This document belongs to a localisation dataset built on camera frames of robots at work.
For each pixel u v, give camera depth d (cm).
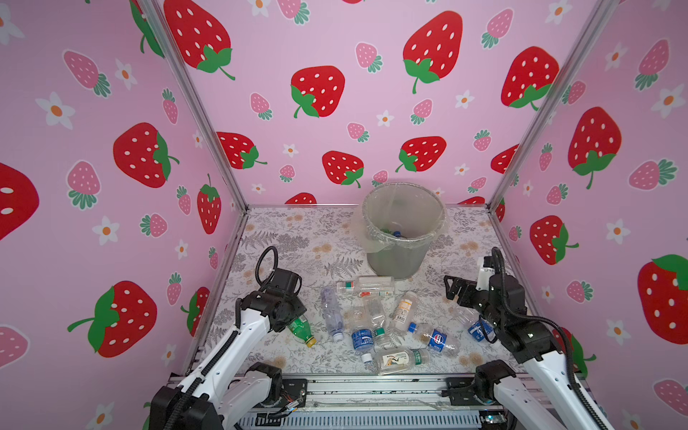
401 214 105
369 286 96
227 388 45
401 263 87
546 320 53
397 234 107
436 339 78
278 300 57
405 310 84
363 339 78
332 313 90
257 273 73
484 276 67
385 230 104
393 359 74
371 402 73
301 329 77
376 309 90
